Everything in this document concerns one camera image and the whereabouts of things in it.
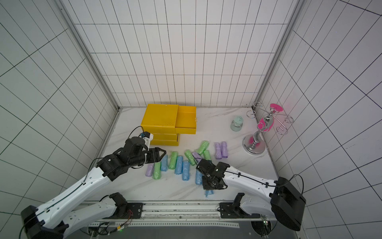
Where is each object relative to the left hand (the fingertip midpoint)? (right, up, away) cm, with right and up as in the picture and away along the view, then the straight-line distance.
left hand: (159, 156), depth 74 cm
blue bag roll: (0, -9, +11) cm, 15 cm away
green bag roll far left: (-4, -11, +11) cm, 16 cm away
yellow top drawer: (+13, +18, +16) cm, 28 cm away
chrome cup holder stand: (+58, +2, +22) cm, 62 cm away
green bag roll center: (+15, -5, +16) cm, 23 cm away
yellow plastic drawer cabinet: (+2, +17, +9) cm, 19 cm away
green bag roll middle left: (+5, -4, +16) cm, 17 cm away
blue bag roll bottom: (+25, -20, +2) cm, 32 cm away
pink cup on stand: (+57, +16, +5) cm, 60 cm away
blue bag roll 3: (+13, -11, +11) cm, 20 cm away
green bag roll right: (+26, -4, +18) cm, 32 cm away
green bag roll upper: (+24, +1, +21) cm, 32 cm away
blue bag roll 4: (+20, -14, +7) cm, 26 cm away
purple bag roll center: (+20, -5, +16) cm, 26 cm away
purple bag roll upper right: (+37, -1, +20) cm, 42 cm away
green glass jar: (+48, +16, +27) cm, 57 cm away
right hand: (+24, -17, +7) cm, 30 cm away
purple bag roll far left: (-8, -11, +10) cm, 17 cm away
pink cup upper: (+71, +26, +17) cm, 77 cm away
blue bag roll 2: (+9, -8, +13) cm, 18 cm away
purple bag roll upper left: (+33, -2, +18) cm, 38 cm away
